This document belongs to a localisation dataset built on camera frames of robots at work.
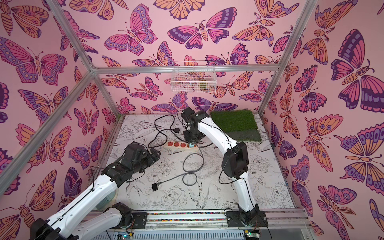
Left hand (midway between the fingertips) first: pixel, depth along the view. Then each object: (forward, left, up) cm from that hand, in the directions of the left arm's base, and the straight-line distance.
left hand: (158, 155), depth 80 cm
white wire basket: (+46, -19, +18) cm, 53 cm away
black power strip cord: (+29, -6, -14) cm, 33 cm away
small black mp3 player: (-12, +3, -15) cm, 20 cm away
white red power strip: (+15, -11, -14) cm, 23 cm away
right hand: (+11, -17, -2) cm, 21 cm away
